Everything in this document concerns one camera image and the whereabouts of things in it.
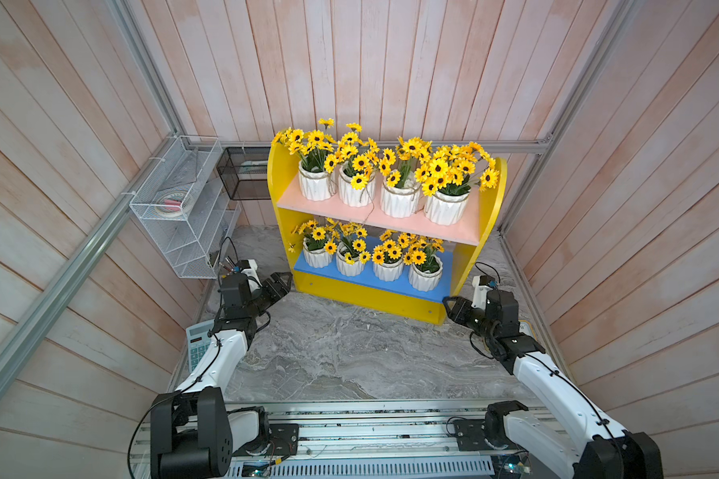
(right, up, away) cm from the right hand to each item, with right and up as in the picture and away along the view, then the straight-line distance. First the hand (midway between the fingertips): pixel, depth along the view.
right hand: (449, 298), depth 85 cm
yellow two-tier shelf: (-20, +1, +3) cm, 20 cm away
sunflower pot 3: (-19, +12, -8) cm, 24 cm away
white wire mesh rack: (-69, +16, -9) cm, 72 cm away
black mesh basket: (-61, +38, +4) cm, 72 cm away
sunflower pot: (-37, +16, -5) cm, 41 cm away
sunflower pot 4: (-8, +9, -3) cm, 12 cm away
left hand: (-47, +5, +1) cm, 48 cm away
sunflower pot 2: (-29, +13, -5) cm, 32 cm away
